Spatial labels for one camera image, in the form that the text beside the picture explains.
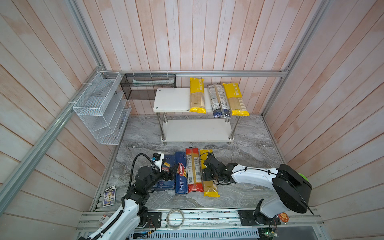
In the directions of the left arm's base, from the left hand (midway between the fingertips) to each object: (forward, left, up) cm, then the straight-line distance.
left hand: (172, 164), depth 80 cm
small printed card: (-14, +34, -11) cm, 38 cm away
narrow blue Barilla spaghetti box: (-6, -5, -9) cm, 12 cm away
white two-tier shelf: (+37, -1, -8) cm, 38 cm away
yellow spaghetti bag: (-9, -21, -10) cm, 25 cm away
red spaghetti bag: (+1, -12, -9) cm, 15 cm away
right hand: (0, -20, -11) cm, 23 cm away
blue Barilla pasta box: (+4, +4, -6) cm, 8 cm away
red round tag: (-23, -58, -12) cm, 63 cm away
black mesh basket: (+54, +23, +13) cm, 60 cm away
